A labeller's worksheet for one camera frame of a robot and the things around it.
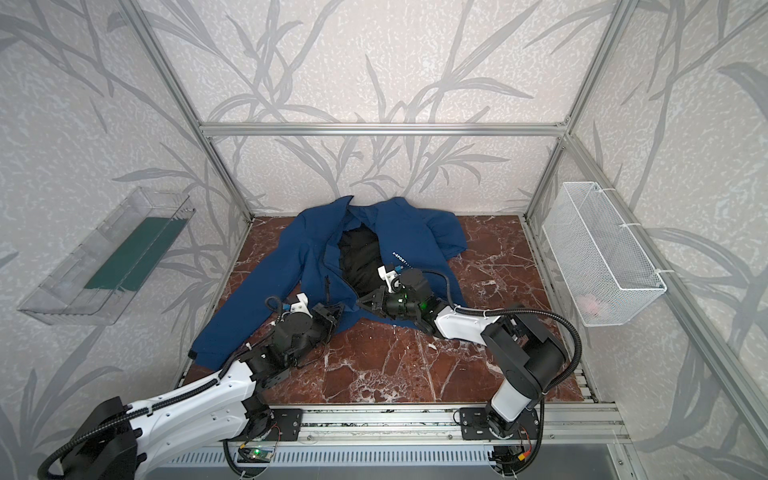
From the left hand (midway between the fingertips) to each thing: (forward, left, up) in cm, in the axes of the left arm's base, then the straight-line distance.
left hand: (352, 297), depth 79 cm
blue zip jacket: (+22, +13, -11) cm, 28 cm away
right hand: (0, -1, 0) cm, 1 cm away
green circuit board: (-34, +22, -16) cm, 43 cm away
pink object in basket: (-4, -59, +6) cm, 60 cm away
